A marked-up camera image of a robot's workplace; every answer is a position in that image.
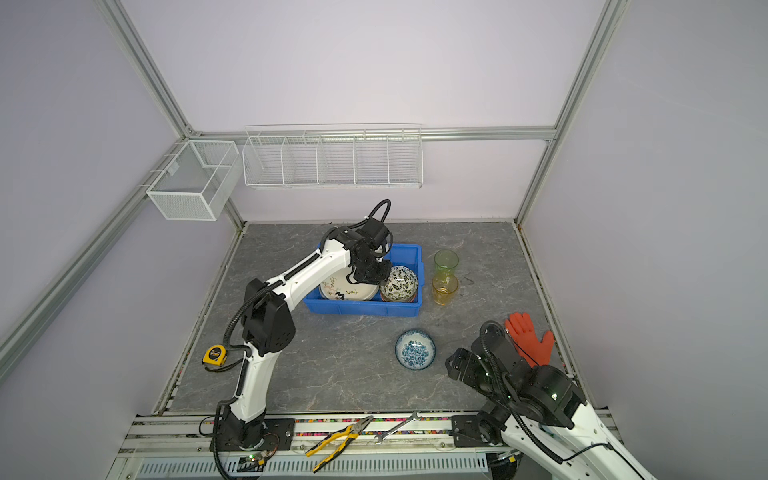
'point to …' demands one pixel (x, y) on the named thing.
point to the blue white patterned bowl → (415, 349)
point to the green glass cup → (446, 261)
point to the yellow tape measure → (215, 354)
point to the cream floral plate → (339, 288)
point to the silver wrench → (381, 437)
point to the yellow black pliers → (347, 433)
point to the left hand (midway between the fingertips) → (387, 285)
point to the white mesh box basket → (191, 186)
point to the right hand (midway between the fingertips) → (458, 370)
